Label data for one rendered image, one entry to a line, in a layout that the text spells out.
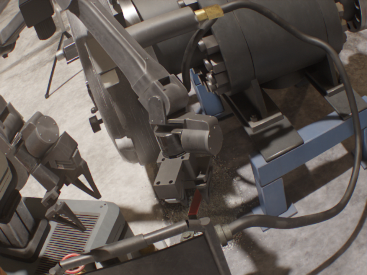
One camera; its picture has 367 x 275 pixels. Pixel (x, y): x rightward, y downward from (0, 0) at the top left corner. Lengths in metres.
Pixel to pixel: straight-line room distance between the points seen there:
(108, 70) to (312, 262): 0.85
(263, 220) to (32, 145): 0.55
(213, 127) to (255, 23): 0.57
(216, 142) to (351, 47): 1.79
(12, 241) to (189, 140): 0.81
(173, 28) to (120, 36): 0.23
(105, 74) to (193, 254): 0.48
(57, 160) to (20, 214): 0.72
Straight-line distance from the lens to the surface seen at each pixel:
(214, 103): 2.39
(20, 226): 1.69
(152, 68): 1.16
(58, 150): 0.97
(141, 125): 1.55
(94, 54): 1.36
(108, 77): 1.39
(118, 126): 1.56
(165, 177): 1.15
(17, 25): 1.45
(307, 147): 1.75
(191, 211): 1.26
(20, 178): 2.55
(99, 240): 1.66
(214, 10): 1.42
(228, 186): 2.06
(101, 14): 1.22
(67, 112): 2.95
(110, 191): 2.26
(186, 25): 1.39
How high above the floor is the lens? 1.29
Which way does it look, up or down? 33 degrees down
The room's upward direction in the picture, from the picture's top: 21 degrees counter-clockwise
